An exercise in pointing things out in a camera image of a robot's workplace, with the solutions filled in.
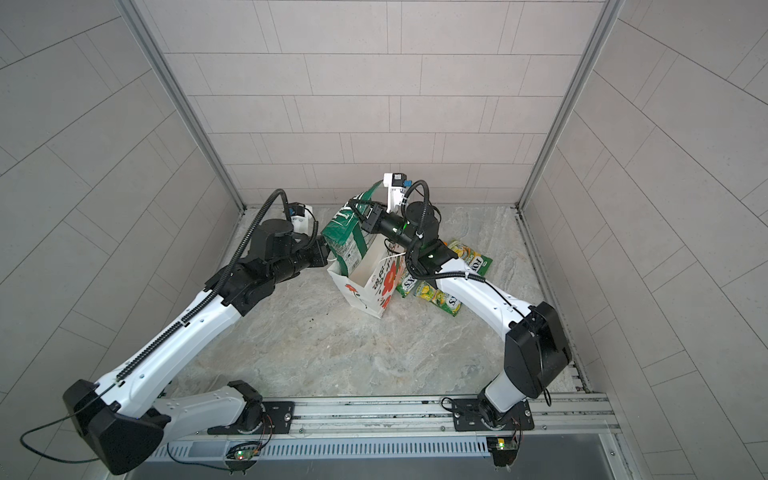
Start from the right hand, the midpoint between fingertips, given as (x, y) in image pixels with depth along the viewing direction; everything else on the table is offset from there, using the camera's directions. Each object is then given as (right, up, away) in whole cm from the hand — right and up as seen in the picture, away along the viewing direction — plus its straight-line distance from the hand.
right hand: (348, 205), depth 67 cm
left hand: (-2, -8, +3) cm, 9 cm away
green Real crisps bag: (-1, -6, -1) cm, 6 cm away
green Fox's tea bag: (+13, -23, +26) cm, 37 cm away
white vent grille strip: (+2, -56, +1) cm, 56 cm away
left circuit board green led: (-22, -54, -3) cm, 58 cm away
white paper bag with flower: (+5, -19, +4) cm, 20 cm away
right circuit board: (+35, -56, +1) cm, 66 cm away
